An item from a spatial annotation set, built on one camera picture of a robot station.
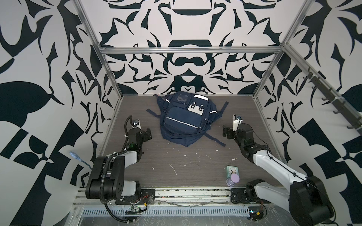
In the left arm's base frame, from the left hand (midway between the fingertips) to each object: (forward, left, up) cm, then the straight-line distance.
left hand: (138, 127), depth 92 cm
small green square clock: (-27, -54, -5) cm, 61 cm away
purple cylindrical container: (-33, -53, +2) cm, 62 cm away
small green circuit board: (-47, -63, -8) cm, 79 cm away
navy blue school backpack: (+9, -31, -2) cm, 33 cm away
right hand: (-3, -57, +7) cm, 58 cm away
